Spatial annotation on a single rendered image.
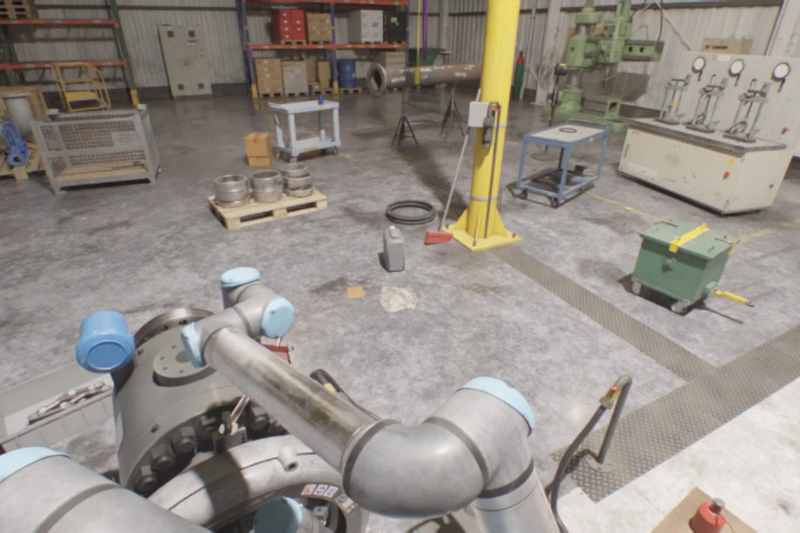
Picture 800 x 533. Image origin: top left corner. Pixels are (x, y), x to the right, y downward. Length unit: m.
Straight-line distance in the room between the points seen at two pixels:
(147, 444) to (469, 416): 1.11
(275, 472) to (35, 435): 1.92
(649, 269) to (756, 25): 8.56
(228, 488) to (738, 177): 5.98
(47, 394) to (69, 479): 2.77
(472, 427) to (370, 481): 0.15
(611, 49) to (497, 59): 7.48
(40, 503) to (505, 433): 0.51
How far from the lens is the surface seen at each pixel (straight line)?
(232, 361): 0.85
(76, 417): 2.95
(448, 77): 8.76
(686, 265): 3.81
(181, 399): 1.56
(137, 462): 1.56
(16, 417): 3.30
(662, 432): 2.88
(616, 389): 2.14
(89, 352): 1.72
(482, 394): 0.65
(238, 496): 1.20
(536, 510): 0.72
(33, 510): 0.54
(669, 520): 1.90
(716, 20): 12.35
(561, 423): 2.70
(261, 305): 1.01
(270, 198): 5.27
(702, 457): 2.87
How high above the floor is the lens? 1.89
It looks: 28 degrees down
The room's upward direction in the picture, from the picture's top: 1 degrees clockwise
